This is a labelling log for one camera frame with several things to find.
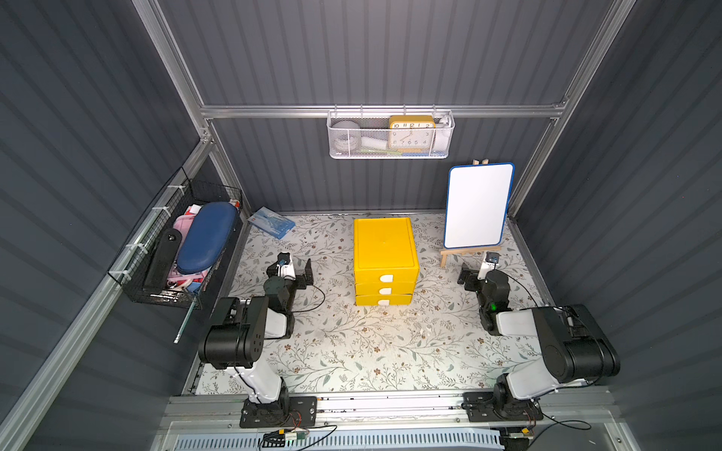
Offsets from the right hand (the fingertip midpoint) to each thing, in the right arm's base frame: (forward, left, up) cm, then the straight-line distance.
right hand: (486, 265), depth 92 cm
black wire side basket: (-22, +81, +22) cm, 87 cm away
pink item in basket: (-4, +87, +25) cm, 91 cm away
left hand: (0, +63, +3) cm, 63 cm away
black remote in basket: (-17, +86, +26) cm, 91 cm away
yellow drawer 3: (-11, +34, -4) cm, 36 cm away
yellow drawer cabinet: (-7, +34, +12) cm, 37 cm away
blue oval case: (-10, +78, +27) cm, 83 cm away
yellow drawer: (-10, +29, +10) cm, 32 cm away
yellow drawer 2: (-10, +38, +2) cm, 39 cm away
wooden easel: (+9, +7, -4) cm, 12 cm away
